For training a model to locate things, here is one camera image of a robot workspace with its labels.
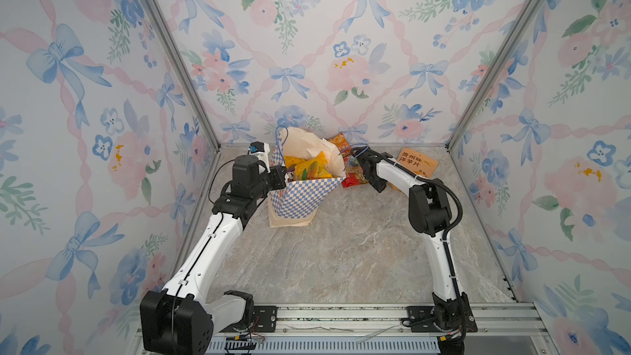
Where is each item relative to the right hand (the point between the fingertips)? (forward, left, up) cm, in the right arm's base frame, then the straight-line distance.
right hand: (395, 174), depth 102 cm
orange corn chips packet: (+21, +21, -1) cm, 30 cm away
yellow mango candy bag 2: (+2, +42, +6) cm, 43 cm away
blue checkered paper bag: (-22, +37, +13) cm, 45 cm away
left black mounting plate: (-52, +47, -6) cm, 71 cm away
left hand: (-14, +41, +22) cm, 48 cm away
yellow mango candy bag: (-7, +35, +12) cm, 37 cm away
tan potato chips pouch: (+9, -12, -3) cm, 15 cm away
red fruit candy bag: (+1, +17, -1) cm, 17 cm away
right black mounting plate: (-52, +1, -5) cm, 52 cm away
